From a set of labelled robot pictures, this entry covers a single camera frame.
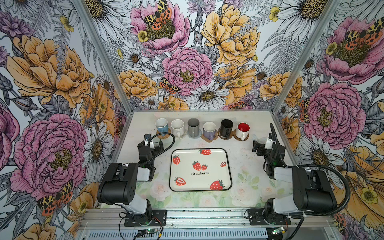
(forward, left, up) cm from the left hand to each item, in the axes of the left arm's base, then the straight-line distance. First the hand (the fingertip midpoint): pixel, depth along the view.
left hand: (153, 143), depth 94 cm
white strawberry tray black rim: (-14, -29, -8) cm, 33 cm away
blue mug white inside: (+12, -5, +2) cm, 13 cm away
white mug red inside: (+12, -59, -3) cm, 60 cm away
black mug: (+11, -47, 0) cm, 48 cm away
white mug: (+14, -14, -2) cm, 20 cm away
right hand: (-2, -66, 0) cm, 66 cm away
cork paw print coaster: (+9, -40, -6) cm, 41 cm away
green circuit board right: (-45, -64, -8) cm, 78 cm away
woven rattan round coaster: (-5, -11, +15) cm, 19 cm away
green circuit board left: (-44, -5, -8) cm, 45 cm away
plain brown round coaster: (+8, -55, -7) cm, 56 cm away
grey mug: (+10, -25, +2) cm, 27 cm away
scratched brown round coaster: (+8, -45, -7) cm, 47 cm away
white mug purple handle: (+13, -36, -4) cm, 38 cm away
